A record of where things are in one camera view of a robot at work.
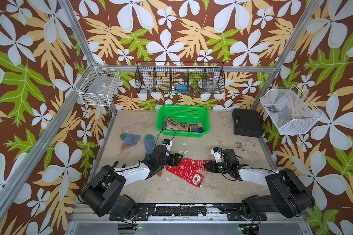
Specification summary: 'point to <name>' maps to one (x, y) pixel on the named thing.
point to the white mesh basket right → (290, 110)
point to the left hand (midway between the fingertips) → (178, 154)
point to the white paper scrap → (184, 144)
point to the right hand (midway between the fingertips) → (204, 165)
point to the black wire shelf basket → (180, 77)
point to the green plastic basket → (185, 113)
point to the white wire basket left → (97, 86)
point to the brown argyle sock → (169, 121)
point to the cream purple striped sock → (199, 129)
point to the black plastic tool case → (247, 122)
